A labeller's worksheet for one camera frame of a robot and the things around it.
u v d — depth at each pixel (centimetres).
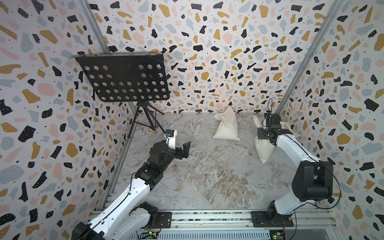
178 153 67
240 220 76
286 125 100
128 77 75
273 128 70
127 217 45
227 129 103
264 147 91
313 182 45
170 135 64
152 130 109
